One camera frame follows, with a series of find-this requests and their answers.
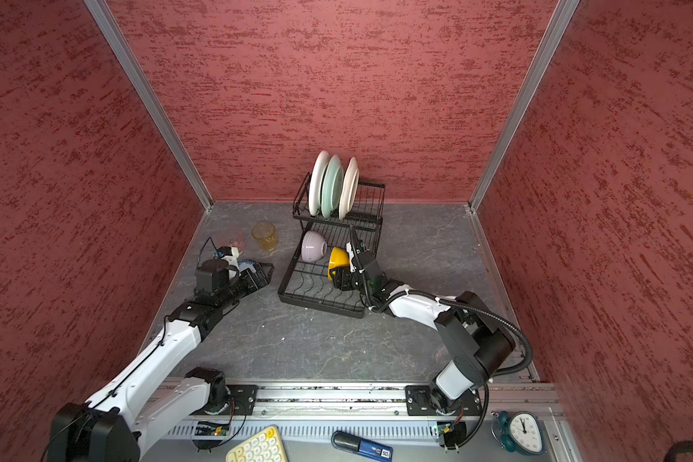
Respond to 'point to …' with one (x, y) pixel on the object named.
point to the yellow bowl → (339, 257)
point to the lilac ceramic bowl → (313, 246)
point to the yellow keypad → (265, 447)
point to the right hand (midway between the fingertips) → (337, 276)
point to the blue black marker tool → (348, 442)
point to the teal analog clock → (519, 431)
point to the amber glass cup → (267, 235)
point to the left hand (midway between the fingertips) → (264, 276)
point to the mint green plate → (332, 187)
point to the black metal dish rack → (307, 282)
